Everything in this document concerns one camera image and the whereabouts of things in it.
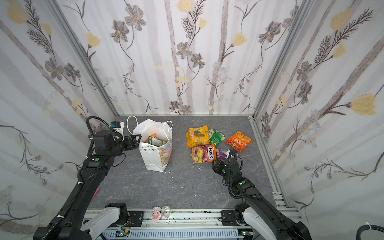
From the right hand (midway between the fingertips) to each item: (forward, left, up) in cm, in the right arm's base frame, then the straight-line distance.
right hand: (211, 159), depth 83 cm
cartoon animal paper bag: (-1, +31, +1) cm, 31 cm away
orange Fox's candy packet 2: (+8, +4, -9) cm, 12 cm away
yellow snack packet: (+19, +8, -6) cm, 21 cm away
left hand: (+8, +43, +13) cm, 45 cm away
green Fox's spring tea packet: (+10, +33, 0) cm, 35 cm away
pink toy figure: (-27, +28, -9) cm, 40 cm away
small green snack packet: (+22, -5, -10) cm, 24 cm away
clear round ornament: (-25, +23, -12) cm, 36 cm away
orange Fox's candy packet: (+16, +37, -2) cm, 40 cm away
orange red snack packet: (+19, -21, -9) cm, 30 cm away
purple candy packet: (+7, -9, -8) cm, 14 cm away
